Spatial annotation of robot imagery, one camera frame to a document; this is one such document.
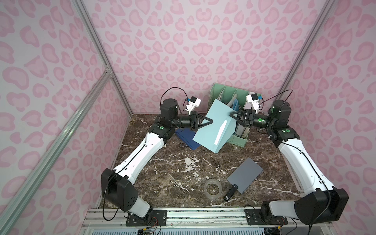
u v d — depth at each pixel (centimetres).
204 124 62
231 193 79
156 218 72
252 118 59
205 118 64
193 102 63
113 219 43
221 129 64
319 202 39
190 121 58
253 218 72
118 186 40
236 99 93
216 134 63
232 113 64
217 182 85
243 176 88
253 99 63
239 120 61
